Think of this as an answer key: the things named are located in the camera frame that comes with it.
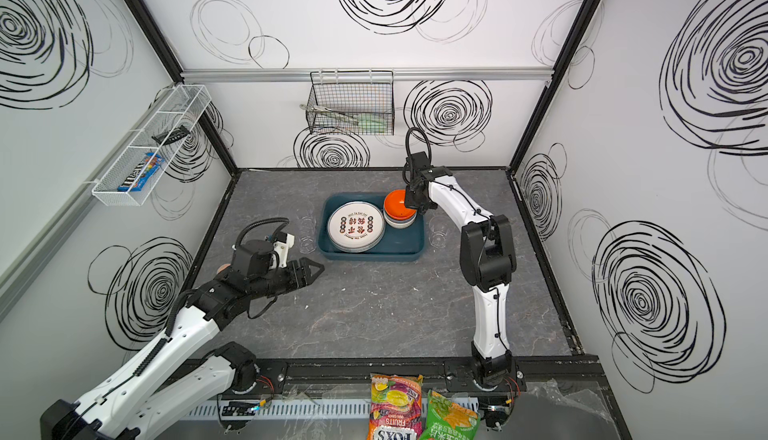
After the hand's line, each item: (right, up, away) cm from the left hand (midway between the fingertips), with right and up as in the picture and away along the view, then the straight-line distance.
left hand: (319, 271), depth 76 cm
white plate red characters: (+7, +9, +24) cm, 26 cm away
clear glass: (+34, +7, +24) cm, 43 cm away
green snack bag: (+31, -30, -10) cm, 44 cm away
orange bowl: (+20, +16, +21) cm, 33 cm away
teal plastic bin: (+21, +2, +26) cm, 33 cm away
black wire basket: (+10, +52, +21) cm, 57 cm away
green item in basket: (+13, +41, +11) cm, 44 cm away
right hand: (+25, +17, +21) cm, 37 cm away
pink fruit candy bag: (+19, -29, -8) cm, 36 cm away
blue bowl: (+21, +11, +20) cm, 31 cm away
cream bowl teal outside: (+21, +10, +21) cm, 31 cm away
